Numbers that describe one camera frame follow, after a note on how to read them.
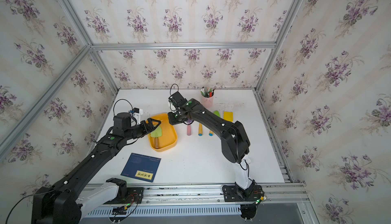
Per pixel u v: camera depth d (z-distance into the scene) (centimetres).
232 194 73
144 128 70
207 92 104
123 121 60
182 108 62
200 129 96
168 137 93
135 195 73
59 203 39
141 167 83
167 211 76
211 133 93
